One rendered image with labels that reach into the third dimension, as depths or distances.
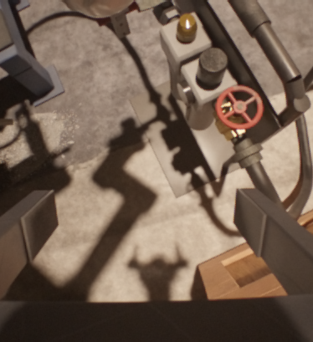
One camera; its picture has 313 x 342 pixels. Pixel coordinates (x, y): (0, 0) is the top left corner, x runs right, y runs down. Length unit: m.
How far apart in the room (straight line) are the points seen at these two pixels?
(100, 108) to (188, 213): 0.53
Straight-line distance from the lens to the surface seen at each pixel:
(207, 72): 0.42
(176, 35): 0.51
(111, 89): 1.00
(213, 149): 0.89
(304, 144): 0.97
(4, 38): 0.95
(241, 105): 0.40
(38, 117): 1.08
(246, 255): 0.79
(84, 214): 0.93
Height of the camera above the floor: 0.86
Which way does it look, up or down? 81 degrees down
